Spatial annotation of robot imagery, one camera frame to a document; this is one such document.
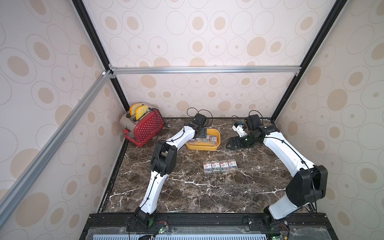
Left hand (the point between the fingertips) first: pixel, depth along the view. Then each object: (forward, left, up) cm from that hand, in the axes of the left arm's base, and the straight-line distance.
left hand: (202, 131), depth 102 cm
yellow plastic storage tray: (-5, -6, -6) cm, 10 cm away
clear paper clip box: (-23, -3, -6) cm, 24 cm away
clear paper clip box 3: (-22, -13, -6) cm, 26 cm away
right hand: (-18, -16, +9) cm, 25 cm away
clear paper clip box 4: (-22, -19, -5) cm, 29 cm away
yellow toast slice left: (+8, +46, +13) cm, 48 cm away
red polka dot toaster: (-5, +41, +5) cm, 42 cm away
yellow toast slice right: (+6, +40, +13) cm, 43 cm away
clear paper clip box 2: (-22, -8, -6) cm, 24 cm away
